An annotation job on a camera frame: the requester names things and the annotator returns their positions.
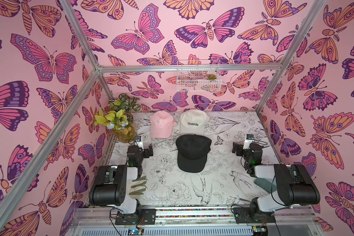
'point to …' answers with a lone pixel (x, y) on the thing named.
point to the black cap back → (192, 152)
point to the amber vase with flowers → (118, 116)
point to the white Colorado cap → (192, 122)
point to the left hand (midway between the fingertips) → (145, 143)
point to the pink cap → (161, 124)
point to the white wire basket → (198, 75)
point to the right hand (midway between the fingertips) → (243, 142)
